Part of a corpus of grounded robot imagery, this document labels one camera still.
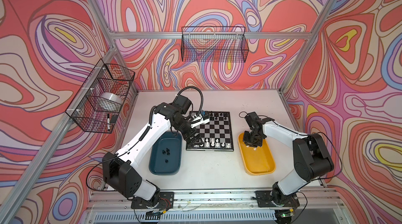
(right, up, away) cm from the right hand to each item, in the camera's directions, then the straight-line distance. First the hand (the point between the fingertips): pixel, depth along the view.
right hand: (248, 146), depth 90 cm
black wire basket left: (-76, +24, -18) cm, 82 cm away
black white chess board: (-18, +6, +5) cm, 20 cm away
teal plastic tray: (-48, -4, -1) cm, 48 cm away
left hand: (-29, +10, -15) cm, 34 cm away
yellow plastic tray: (+4, -7, -4) cm, 8 cm away
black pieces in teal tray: (-47, -3, -2) cm, 47 cm away
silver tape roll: (-71, +27, -17) cm, 77 cm away
